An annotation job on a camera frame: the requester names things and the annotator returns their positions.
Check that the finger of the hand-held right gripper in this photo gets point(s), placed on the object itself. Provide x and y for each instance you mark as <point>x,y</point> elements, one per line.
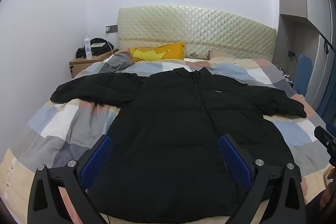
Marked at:
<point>325,138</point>

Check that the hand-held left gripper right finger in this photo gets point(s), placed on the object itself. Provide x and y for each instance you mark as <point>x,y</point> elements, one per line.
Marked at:
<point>233,158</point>

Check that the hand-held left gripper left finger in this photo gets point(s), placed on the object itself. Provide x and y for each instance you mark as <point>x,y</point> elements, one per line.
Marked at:
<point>95,161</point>

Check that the black puffer jacket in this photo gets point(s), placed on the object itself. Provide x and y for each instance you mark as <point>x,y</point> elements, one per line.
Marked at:
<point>170,134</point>

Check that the person's right hand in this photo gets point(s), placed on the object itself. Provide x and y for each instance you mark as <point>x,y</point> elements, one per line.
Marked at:
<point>331,174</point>

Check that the patchwork checked quilt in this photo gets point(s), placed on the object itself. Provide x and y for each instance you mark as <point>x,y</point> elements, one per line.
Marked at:
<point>65,121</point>

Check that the blue chair back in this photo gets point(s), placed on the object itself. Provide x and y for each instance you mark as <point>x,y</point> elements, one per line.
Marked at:
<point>303,74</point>

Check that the wooden nightstand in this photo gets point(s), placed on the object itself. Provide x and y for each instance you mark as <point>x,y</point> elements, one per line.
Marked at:
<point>80,65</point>

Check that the grey pillow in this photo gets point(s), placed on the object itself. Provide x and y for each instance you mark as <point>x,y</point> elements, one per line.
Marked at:
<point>118,62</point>

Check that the floral pillow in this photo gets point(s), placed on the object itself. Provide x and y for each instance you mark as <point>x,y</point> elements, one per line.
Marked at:
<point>197,54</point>

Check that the black bag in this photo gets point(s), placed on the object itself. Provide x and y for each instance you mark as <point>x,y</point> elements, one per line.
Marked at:
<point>101,50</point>

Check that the white spray bottle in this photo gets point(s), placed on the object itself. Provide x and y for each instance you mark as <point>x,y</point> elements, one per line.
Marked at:
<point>88,49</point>

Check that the white tablet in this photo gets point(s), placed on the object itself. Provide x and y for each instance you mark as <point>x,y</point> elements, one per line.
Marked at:
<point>97,44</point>

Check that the yellow pillow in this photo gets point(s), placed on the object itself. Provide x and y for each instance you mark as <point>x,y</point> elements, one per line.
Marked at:
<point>157,52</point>

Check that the cream quilted headboard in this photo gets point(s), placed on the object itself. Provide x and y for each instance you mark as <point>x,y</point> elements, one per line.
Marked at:
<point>197,27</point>

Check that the grey wardrobe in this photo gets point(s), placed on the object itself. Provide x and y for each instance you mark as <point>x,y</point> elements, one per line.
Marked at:
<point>299,3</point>

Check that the grey wall socket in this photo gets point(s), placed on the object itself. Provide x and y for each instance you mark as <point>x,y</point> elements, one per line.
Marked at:
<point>111,29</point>

